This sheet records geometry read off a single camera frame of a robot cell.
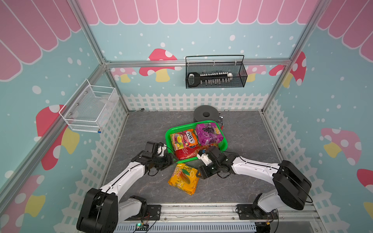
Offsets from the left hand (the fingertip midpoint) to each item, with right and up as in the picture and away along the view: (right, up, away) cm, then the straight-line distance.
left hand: (175, 164), depth 83 cm
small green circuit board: (-17, -29, -10) cm, 35 cm away
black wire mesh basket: (+41, +55, +11) cm, 70 cm away
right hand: (+14, -5, 0) cm, 15 cm away
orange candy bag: (+9, +14, +11) cm, 20 cm away
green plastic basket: (+30, +10, +9) cm, 33 cm away
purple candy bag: (+20, +17, +8) cm, 27 cm away
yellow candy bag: (+6, -7, -2) cm, 10 cm away
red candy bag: (+7, +5, +6) cm, 11 cm away
